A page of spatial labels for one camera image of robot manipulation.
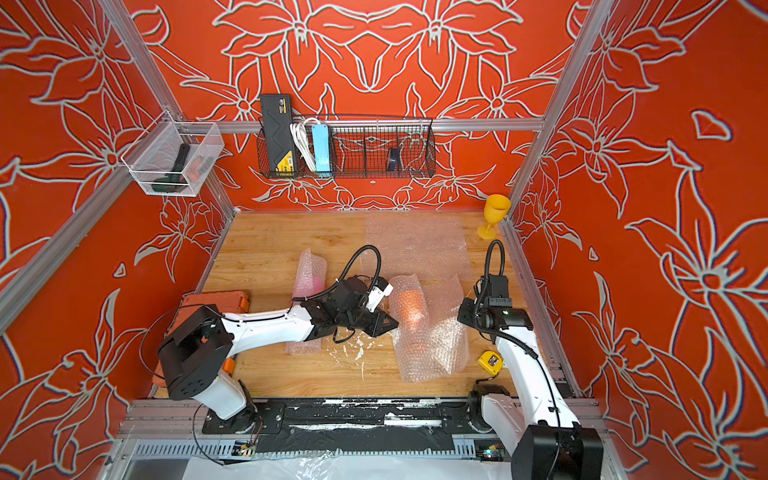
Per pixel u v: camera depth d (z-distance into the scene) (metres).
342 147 1.01
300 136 0.85
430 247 1.07
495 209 1.01
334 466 0.68
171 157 0.91
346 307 0.66
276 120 0.86
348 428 0.73
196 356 0.44
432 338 0.83
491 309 0.61
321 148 0.90
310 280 0.90
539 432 0.40
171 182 0.80
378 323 0.70
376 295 0.74
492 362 0.81
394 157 0.93
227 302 0.90
